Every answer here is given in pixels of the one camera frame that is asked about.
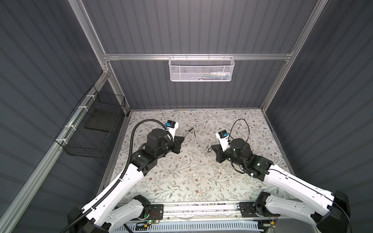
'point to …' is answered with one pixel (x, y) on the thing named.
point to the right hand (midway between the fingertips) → (213, 147)
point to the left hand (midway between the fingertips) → (184, 137)
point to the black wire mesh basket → (88, 131)
